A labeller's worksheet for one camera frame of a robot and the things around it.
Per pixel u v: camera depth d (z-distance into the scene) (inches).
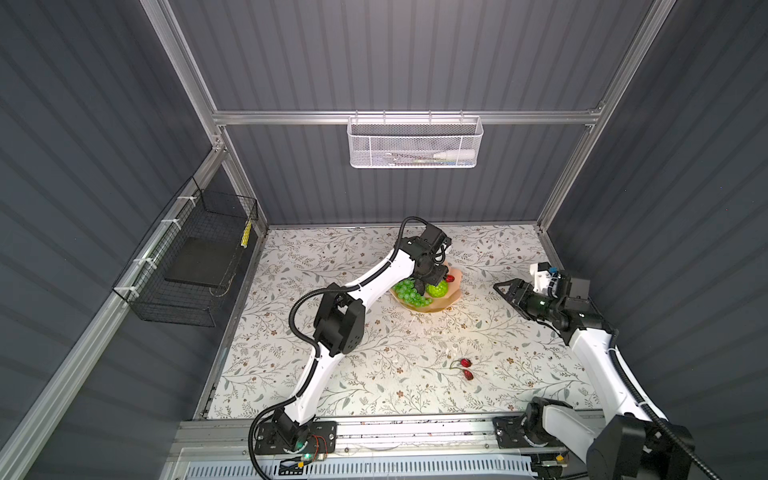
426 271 31.7
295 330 20.7
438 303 37.5
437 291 36.9
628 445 15.1
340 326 22.5
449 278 38.6
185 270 28.5
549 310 24.8
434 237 29.7
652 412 16.0
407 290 36.2
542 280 29.2
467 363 33.3
